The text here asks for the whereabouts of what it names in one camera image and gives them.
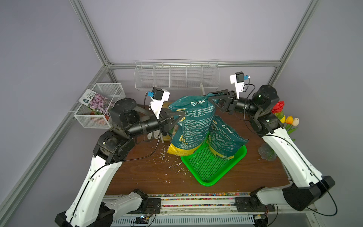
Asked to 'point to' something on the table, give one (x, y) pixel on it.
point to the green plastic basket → (209, 169)
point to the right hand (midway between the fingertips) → (208, 98)
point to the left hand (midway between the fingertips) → (184, 115)
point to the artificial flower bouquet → (289, 123)
